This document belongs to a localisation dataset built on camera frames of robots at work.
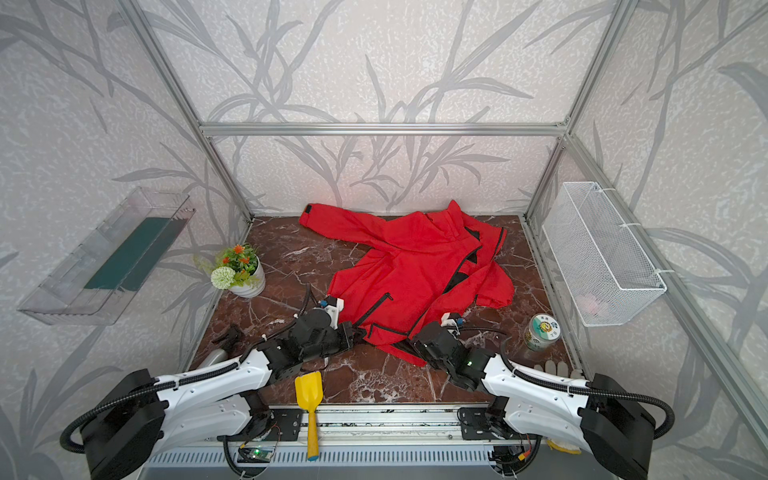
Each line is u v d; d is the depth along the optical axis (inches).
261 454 27.9
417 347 28.4
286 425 29.0
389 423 29.7
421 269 38.6
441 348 24.2
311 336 24.8
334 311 30.1
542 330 32.1
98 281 25.2
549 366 33.2
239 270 34.8
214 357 32.3
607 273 23.9
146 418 15.9
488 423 25.6
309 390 31.0
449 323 30.1
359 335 31.2
